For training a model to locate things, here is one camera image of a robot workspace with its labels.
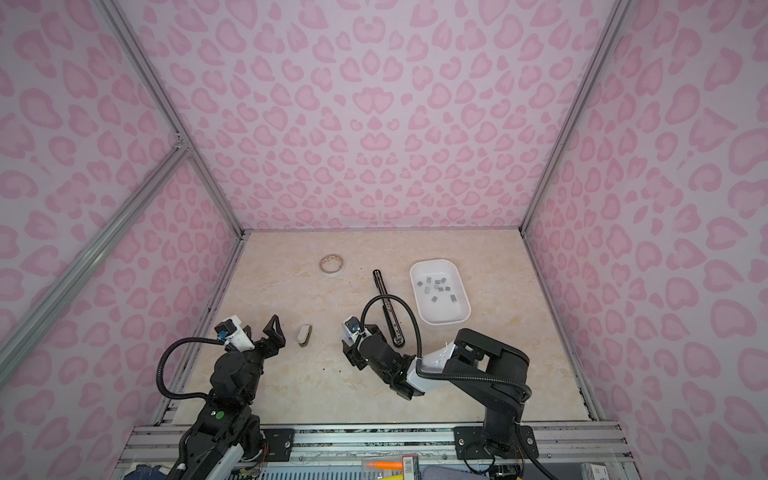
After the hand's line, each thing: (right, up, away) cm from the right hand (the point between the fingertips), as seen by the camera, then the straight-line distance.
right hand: (354, 332), depth 86 cm
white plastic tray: (+27, +9, +15) cm, 33 cm away
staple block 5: (+27, +10, +17) cm, 34 cm away
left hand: (-23, +5, -7) cm, 24 cm away
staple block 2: (+26, +13, +19) cm, 35 cm away
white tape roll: (-12, +18, +24) cm, 32 cm away
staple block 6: (+30, +11, +17) cm, 36 cm away
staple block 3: (+29, +13, +20) cm, 37 cm away
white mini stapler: (-15, -2, +4) cm, 16 cm away
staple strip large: (+31, +7, +15) cm, 35 cm away
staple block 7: (+25, +7, +16) cm, 31 cm away
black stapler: (+10, +3, +9) cm, 14 cm away
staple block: (+24, +13, +21) cm, 34 cm away
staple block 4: (+23, +10, +18) cm, 31 cm away
